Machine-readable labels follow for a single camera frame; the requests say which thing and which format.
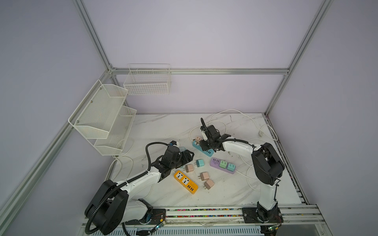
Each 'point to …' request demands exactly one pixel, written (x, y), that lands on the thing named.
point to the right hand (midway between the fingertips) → (202, 142)
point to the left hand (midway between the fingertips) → (190, 156)
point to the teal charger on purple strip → (231, 167)
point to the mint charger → (200, 162)
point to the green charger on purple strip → (223, 164)
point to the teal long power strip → (208, 152)
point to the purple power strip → (215, 162)
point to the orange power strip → (188, 184)
